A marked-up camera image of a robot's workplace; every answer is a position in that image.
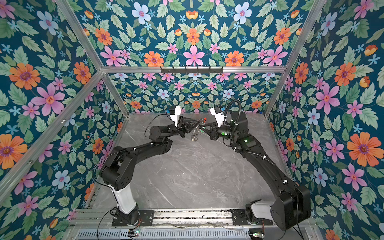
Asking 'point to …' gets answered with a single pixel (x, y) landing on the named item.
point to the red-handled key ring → (195, 134)
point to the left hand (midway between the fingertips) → (198, 124)
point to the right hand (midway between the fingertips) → (205, 123)
